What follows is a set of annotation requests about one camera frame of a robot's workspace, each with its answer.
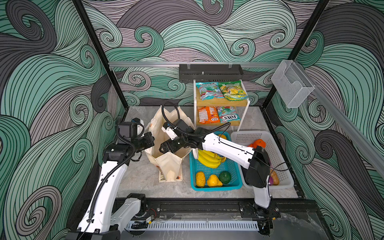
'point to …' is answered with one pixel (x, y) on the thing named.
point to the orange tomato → (259, 142)
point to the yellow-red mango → (222, 136)
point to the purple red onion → (270, 180)
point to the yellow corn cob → (200, 179)
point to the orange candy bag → (208, 114)
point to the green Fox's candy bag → (228, 114)
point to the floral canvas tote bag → (170, 165)
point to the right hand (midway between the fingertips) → (166, 145)
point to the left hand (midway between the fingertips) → (154, 136)
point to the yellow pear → (213, 181)
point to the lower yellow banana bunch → (210, 159)
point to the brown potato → (275, 176)
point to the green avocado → (225, 177)
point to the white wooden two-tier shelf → (241, 106)
